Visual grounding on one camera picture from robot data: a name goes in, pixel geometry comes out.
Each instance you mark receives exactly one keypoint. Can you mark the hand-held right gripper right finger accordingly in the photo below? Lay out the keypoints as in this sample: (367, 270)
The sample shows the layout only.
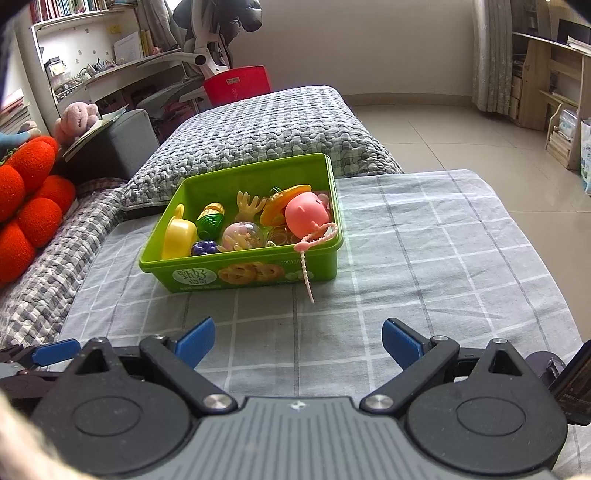
(401, 344)

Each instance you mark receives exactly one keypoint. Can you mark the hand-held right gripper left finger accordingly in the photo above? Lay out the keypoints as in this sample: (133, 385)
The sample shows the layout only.
(196, 341)

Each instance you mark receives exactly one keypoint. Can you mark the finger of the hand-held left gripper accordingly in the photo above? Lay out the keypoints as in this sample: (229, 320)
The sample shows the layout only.
(55, 351)

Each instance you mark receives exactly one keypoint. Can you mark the green plastic box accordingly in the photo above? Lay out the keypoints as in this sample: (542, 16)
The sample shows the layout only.
(258, 272)

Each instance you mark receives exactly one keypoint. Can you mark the purple toy grapes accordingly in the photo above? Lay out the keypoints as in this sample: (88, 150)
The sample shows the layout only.
(204, 248)

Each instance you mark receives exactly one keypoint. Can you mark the yellow toy pot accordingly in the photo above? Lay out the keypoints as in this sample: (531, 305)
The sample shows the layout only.
(178, 233)

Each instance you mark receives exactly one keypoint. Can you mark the pink clear capsule ball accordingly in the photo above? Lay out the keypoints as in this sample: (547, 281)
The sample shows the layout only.
(242, 237)

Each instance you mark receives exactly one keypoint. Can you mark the yellow toy corn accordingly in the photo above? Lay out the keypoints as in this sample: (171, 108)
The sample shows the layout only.
(210, 221)

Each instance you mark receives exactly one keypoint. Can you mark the clear plastic case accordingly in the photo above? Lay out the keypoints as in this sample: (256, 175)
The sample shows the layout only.
(279, 237)

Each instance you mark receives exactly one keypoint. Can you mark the tan toy octopus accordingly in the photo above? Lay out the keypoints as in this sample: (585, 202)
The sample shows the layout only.
(249, 205)

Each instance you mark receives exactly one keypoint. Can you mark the pink toy pig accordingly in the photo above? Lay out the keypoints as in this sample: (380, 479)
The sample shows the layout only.
(304, 214)

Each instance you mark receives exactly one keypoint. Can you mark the orange toy pumpkin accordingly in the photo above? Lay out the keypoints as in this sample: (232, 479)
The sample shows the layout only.
(281, 203)

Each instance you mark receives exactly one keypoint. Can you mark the person's left forearm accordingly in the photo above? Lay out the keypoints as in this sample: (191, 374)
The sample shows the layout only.
(32, 443)

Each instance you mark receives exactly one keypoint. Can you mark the grey gingham blanket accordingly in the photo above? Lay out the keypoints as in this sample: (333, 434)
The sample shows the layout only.
(55, 267)

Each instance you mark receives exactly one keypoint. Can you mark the grey checked bed sheet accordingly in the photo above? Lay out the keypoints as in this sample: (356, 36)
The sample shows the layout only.
(438, 258)

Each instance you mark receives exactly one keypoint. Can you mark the dark round object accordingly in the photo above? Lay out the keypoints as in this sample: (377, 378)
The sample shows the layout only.
(540, 367)

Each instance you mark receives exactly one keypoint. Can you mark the orange plush cushion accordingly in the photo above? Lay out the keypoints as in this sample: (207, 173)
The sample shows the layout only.
(27, 203)

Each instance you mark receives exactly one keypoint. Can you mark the black phone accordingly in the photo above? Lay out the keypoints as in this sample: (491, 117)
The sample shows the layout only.
(575, 383)

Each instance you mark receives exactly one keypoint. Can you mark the blue plush toy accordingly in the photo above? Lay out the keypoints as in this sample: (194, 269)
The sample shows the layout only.
(14, 138)

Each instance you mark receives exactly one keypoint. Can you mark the grey quilted pillow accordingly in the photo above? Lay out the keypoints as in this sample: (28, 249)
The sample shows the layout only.
(277, 129)

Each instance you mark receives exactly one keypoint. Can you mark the pink plush toy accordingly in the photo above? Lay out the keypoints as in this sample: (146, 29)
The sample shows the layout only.
(78, 117)

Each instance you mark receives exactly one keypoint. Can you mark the red plastic chair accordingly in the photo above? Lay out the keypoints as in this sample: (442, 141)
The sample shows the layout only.
(235, 85)

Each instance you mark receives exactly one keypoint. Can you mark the white paper bag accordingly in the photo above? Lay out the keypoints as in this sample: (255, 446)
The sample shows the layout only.
(586, 157)

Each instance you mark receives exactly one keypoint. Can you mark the white office chair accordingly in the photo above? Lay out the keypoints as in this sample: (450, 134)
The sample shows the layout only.
(207, 50)

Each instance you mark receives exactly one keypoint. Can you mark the white bookshelf desk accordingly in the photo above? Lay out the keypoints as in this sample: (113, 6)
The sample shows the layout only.
(120, 60)

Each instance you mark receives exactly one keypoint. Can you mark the wooden shelf desk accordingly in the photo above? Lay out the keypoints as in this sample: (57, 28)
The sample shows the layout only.
(549, 83)

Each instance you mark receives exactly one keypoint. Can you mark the grey curtain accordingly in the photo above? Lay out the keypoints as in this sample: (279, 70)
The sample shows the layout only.
(494, 55)

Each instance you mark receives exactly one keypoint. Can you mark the black jacket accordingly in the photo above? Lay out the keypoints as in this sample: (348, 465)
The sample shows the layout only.
(235, 14)

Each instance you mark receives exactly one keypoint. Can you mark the row of books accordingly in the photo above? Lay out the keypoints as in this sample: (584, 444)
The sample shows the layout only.
(69, 8)

